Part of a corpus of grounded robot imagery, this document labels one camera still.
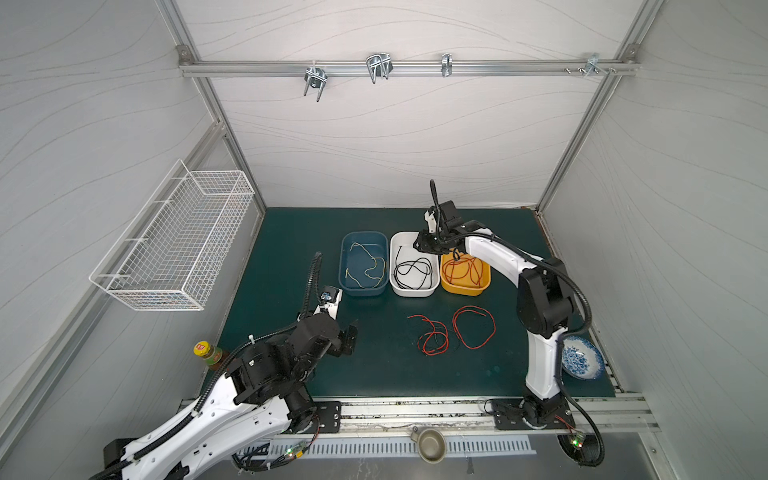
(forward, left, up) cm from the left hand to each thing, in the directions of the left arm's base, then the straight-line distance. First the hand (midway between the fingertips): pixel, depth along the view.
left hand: (345, 313), depth 71 cm
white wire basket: (+7, +40, +12) cm, 43 cm away
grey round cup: (-24, -21, -19) cm, 37 cm away
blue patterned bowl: (-3, -65, -19) cm, 67 cm away
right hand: (+31, -20, -7) cm, 37 cm away
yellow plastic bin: (+24, -35, -20) cm, 47 cm away
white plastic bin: (+31, -16, -17) cm, 39 cm away
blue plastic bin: (+28, 0, -19) cm, 34 cm away
